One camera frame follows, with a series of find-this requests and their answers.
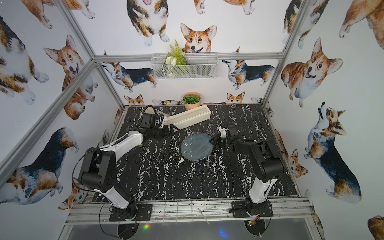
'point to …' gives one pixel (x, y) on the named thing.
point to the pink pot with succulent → (191, 100)
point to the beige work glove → (150, 110)
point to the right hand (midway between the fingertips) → (208, 139)
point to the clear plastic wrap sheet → (196, 146)
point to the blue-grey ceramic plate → (196, 146)
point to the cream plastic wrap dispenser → (188, 117)
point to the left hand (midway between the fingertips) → (177, 130)
